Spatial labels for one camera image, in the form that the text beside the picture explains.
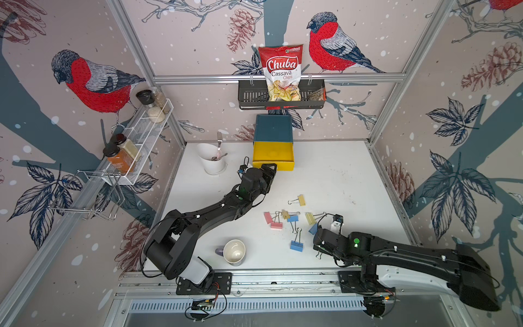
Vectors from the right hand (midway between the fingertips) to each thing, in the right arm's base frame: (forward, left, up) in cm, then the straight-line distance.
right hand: (319, 243), depth 81 cm
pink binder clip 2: (+8, +18, -2) cm, 19 cm away
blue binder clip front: (0, +9, -3) cm, 10 cm away
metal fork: (+46, +48, +12) cm, 68 cm away
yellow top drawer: (+36, +16, +14) cm, 42 cm away
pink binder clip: (+11, +22, -2) cm, 24 cm away
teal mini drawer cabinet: (+48, +20, +20) cm, 55 cm away
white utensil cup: (+40, +53, +8) cm, 67 cm away
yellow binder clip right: (+11, +2, -2) cm, 11 cm away
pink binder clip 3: (-4, 0, -2) cm, 4 cm away
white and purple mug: (-4, +35, 0) cm, 35 cm away
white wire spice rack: (+33, +74, +29) cm, 86 cm away
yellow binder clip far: (+21, +6, -3) cm, 22 cm away
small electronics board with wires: (-23, +43, -5) cm, 49 cm away
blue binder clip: (+12, +10, -1) cm, 15 cm away
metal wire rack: (+4, +78, +27) cm, 82 cm away
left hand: (+24, +16, +19) cm, 35 cm away
